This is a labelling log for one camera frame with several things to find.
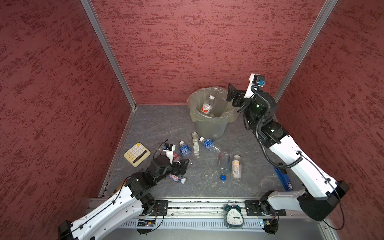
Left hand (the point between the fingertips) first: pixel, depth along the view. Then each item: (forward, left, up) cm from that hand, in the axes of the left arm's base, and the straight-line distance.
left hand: (181, 162), depth 76 cm
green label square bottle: (+16, -8, -8) cm, 19 cm away
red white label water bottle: (+37, -14, +4) cm, 40 cm away
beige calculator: (+10, +30, -12) cm, 34 cm away
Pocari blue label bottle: (+16, -17, -8) cm, 24 cm away
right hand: (+21, -25, +33) cm, 46 cm away
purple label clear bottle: (-5, +4, -9) cm, 11 cm away
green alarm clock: (-22, -26, -9) cm, 35 cm away
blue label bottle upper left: (+11, -1, -8) cm, 14 cm away
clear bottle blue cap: (+5, -25, -12) cm, 28 cm away
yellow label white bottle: (+1, -31, -8) cm, 32 cm away
